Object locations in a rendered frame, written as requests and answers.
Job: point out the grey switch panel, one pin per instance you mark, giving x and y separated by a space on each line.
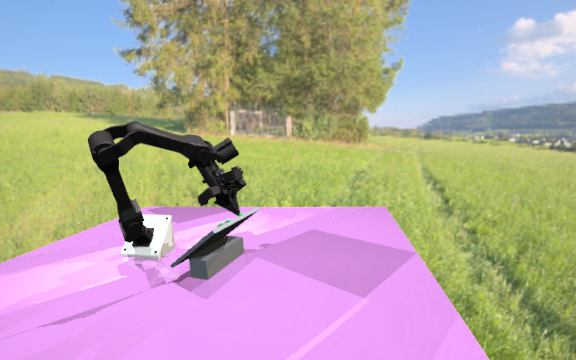
215 251

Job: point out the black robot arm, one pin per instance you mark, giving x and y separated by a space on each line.
106 154

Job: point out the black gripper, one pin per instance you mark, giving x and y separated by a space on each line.
226 196

